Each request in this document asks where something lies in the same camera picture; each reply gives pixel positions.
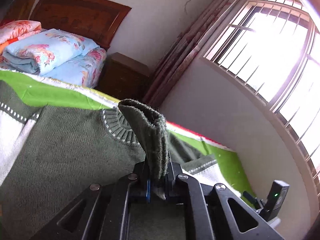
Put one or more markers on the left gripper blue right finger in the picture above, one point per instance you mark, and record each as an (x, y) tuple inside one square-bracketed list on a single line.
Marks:
[(174, 169)]

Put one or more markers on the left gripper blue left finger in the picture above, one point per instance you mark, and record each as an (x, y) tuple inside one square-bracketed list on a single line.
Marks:
[(148, 190)]

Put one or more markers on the green and white knit sweater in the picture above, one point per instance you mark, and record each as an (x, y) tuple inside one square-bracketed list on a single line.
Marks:
[(49, 155)]

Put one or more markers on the dark wooden nightstand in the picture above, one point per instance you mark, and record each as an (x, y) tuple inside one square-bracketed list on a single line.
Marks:
[(124, 78)]

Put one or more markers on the pink floral curtain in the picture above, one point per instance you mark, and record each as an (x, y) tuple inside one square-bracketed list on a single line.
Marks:
[(182, 52)]

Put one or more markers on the blue floral pillow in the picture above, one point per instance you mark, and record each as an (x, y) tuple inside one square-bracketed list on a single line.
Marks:
[(82, 70)]

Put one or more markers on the green cartoon bed sheet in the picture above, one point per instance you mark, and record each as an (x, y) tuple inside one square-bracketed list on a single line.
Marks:
[(222, 166)]

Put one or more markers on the window with metal bars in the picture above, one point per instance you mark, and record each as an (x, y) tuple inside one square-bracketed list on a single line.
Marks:
[(271, 47)]

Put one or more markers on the blue floral folded quilt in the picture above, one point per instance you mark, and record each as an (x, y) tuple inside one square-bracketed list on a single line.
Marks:
[(41, 53)]

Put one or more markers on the dark wooden headboard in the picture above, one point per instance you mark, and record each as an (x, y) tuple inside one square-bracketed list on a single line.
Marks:
[(94, 19)]

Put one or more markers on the orange pink floral quilt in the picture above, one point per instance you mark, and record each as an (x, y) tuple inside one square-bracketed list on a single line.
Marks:
[(18, 30)]

